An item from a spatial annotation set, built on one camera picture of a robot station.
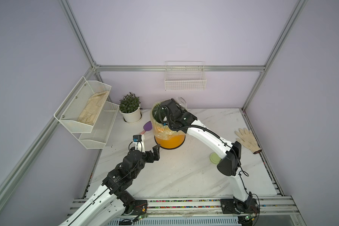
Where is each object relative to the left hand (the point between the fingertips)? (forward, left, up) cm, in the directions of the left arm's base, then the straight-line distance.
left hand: (151, 147), depth 73 cm
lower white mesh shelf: (+13, +38, -11) cm, 42 cm away
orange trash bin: (+14, -11, -19) cm, 26 cm away
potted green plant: (+36, +20, -5) cm, 42 cm away
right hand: (+23, -16, +11) cm, 30 cm away
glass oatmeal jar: (+21, -17, +13) cm, 30 cm away
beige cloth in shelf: (+21, +35, +9) cm, 41 cm away
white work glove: (+19, -66, -22) cm, 72 cm away
